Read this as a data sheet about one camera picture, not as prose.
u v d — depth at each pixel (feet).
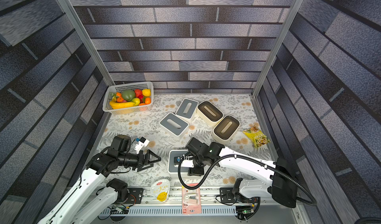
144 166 2.22
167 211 2.55
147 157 2.07
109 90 3.61
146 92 3.73
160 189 2.24
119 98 3.61
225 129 3.04
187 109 3.49
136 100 3.45
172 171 2.34
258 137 2.95
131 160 2.02
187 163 2.08
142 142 2.28
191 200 2.33
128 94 3.50
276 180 1.32
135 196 2.42
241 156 1.58
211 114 3.29
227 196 2.38
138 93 3.68
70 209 1.38
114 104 3.35
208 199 2.39
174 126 3.19
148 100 3.58
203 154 1.87
